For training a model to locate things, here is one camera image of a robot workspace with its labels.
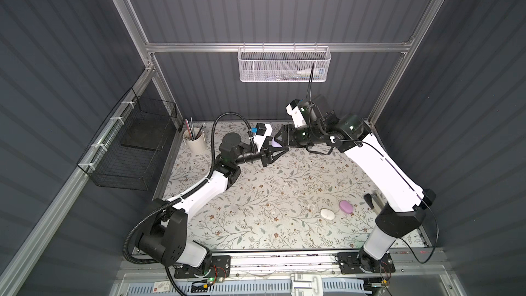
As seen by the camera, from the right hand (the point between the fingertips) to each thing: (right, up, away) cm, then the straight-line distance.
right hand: (281, 138), depth 66 cm
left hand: (+3, -3, +3) cm, 5 cm away
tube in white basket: (+13, +30, +26) cm, 42 cm away
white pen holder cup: (-39, 0, +31) cm, 50 cm away
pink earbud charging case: (+30, -29, +23) cm, 48 cm away
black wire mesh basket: (-56, -5, +8) cm, 56 cm away
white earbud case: (+21, -31, +19) cm, 42 cm away
